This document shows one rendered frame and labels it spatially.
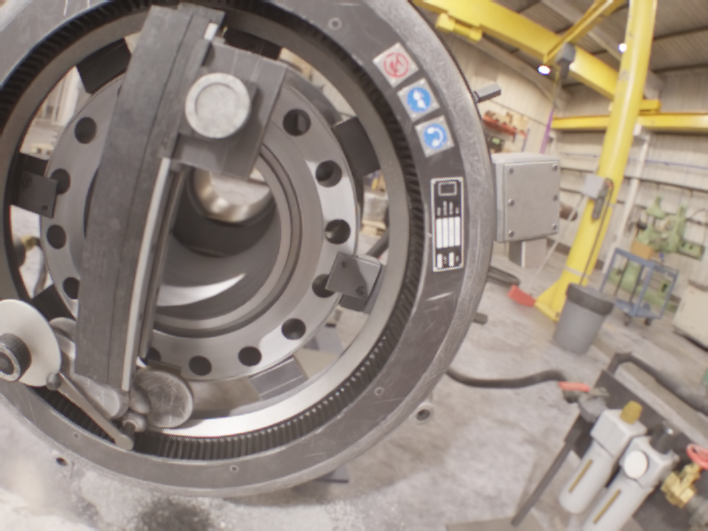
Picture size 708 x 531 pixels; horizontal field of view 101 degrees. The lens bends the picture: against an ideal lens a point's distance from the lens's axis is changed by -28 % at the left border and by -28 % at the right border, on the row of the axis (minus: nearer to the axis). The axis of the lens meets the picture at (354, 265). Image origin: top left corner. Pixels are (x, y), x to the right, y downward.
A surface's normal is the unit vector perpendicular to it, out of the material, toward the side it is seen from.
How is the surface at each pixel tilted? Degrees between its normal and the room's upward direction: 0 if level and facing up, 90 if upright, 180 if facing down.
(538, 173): 90
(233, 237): 77
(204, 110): 90
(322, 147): 90
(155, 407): 90
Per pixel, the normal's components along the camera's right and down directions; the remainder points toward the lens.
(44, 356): 0.20, 0.30
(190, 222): 0.37, 0.15
